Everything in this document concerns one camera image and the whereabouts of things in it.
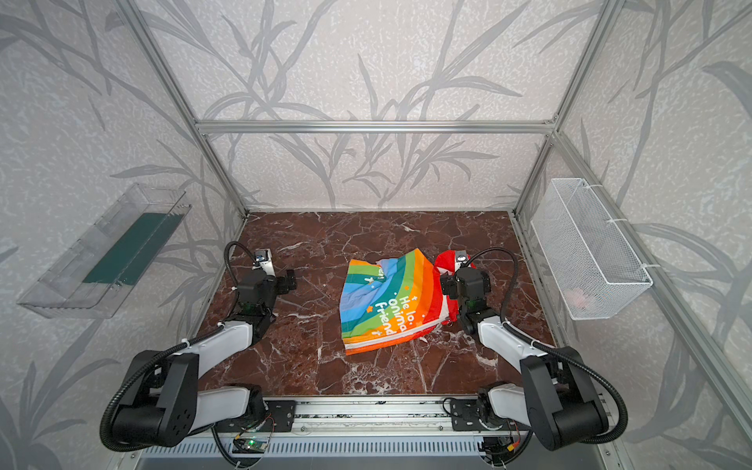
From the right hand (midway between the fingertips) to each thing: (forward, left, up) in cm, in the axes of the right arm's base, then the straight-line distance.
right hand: (465, 262), depth 90 cm
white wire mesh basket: (-17, -20, +24) cm, 35 cm away
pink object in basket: (-17, -23, +9) cm, 30 cm away
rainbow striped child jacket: (-10, +22, -6) cm, 24 cm away
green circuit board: (-46, +57, -11) cm, 74 cm away
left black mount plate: (-40, +52, -10) cm, 66 cm away
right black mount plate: (-40, +4, -11) cm, 42 cm away
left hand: (+1, +58, +3) cm, 58 cm away
